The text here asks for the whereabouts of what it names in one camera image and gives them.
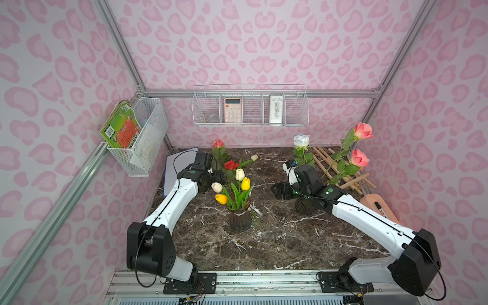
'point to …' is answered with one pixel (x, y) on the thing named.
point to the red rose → (231, 164)
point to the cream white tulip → (239, 174)
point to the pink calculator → (232, 110)
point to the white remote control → (276, 109)
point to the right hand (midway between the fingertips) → (278, 185)
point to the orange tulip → (221, 199)
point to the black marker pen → (380, 210)
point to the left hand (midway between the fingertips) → (217, 176)
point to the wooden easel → (323, 158)
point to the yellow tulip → (245, 183)
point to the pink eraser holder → (368, 201)
